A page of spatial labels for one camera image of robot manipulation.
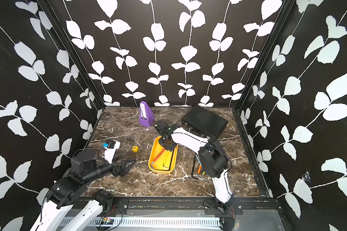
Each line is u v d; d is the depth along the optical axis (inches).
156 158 33.8
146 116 40.8
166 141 26.6
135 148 36.6
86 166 18.7
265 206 30.1
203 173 33.8
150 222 27.6
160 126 28.6
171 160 35.6
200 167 34.6
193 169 34.5
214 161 20.1
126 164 22.7
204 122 54.2
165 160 35.5
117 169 22.2
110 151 21.9
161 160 35.4
